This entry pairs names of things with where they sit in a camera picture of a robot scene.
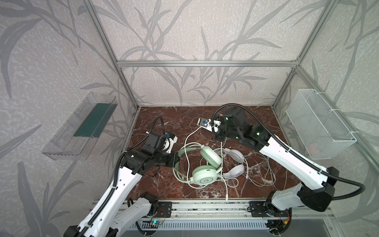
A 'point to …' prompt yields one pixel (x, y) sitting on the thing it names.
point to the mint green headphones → (203, 175)
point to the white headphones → (235, 171)
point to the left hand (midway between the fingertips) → (182, 155)
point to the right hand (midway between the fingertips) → (208, 118)
